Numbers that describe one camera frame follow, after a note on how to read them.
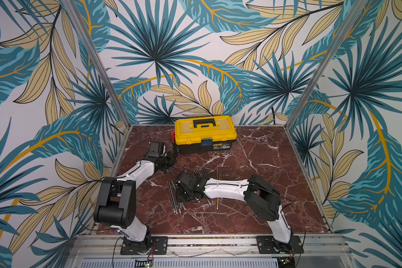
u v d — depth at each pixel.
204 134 0.96
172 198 0.86
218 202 0.86
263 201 0.49
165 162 0.80
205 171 0.97
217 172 0.97
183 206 0.84
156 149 0.73
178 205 0.84
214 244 0.75
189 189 0.67
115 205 0.44
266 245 0.73
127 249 0.72
